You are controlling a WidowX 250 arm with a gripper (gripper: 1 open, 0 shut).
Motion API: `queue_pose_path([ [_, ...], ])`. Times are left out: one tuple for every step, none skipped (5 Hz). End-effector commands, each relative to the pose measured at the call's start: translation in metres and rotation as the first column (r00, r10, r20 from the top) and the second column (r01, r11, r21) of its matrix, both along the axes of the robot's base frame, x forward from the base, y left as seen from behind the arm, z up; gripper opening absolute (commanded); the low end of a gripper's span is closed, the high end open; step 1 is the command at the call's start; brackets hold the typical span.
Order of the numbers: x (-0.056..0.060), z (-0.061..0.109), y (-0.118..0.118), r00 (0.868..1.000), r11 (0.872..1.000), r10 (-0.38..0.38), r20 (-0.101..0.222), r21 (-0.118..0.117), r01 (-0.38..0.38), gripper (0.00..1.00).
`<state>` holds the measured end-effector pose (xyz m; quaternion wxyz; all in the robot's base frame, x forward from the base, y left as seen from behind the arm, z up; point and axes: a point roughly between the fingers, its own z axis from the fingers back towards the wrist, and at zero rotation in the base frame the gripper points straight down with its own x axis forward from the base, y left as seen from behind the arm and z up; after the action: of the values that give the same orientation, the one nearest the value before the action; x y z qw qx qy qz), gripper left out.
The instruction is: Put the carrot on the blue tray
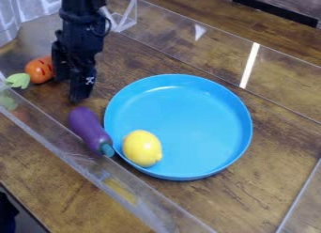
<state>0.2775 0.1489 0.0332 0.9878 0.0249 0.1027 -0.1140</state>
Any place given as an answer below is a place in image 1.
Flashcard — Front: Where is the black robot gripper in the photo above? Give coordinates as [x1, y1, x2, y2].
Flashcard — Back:
[52, 9, 107, 102]

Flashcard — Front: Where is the orange toy carrot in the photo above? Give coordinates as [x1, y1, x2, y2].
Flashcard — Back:
[6, 55, 54, 89]

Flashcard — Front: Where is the blue round plastic tray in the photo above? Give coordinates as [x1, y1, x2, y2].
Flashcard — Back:
[104, 74, 254, 180]

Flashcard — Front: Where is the purple toy eggplant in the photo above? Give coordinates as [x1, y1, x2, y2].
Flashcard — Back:
[68, 106, 115, 157]

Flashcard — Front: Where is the white patterned curtain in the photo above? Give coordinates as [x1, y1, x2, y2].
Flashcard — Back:
[0, 0, 62, 47]

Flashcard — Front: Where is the yellow toy lemon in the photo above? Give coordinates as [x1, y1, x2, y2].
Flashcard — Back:
[122, 130, 163, 167]

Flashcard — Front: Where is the clear acrylic front barrier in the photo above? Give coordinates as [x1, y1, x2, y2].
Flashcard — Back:
[0, 82, 216, 233]

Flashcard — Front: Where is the clear acrylic barrier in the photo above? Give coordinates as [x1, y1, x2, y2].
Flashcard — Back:
[0, 82, 216, 233]
[103, 0, 321, 123]

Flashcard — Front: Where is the clear acrylic back barrier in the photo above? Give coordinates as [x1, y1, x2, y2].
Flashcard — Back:
[103, 0, 321, 123]

